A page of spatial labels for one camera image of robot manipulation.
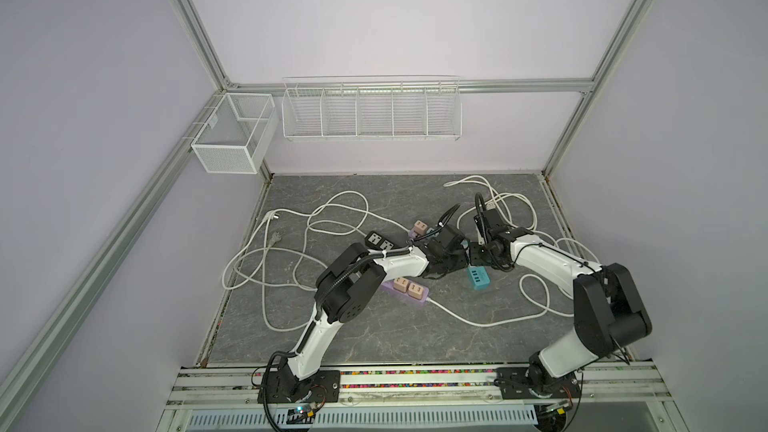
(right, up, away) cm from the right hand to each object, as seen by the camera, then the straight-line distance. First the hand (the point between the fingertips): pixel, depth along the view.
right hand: (479, 257), depth 92 cm
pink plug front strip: (-25, -6, -8) cm, 27 cm away
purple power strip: (-21, +6, +7) cm, 23 cm away
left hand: (-3, -2, -1) cm, 4 cm away
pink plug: (-18, +9, +4) cm, 21 cm away
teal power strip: (-1, -5, -3) cm, 6 cm away
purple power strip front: (-28, -7, -5) cm, 30 cm away
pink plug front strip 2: (-21, -8, -10) cm, 24 cm away
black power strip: (-32, +4, +6) cm, 33 cm away
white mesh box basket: (-81, +40, +9) cm, 91 cm away
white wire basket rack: (-32, +49, +6) cm, 59 cm away
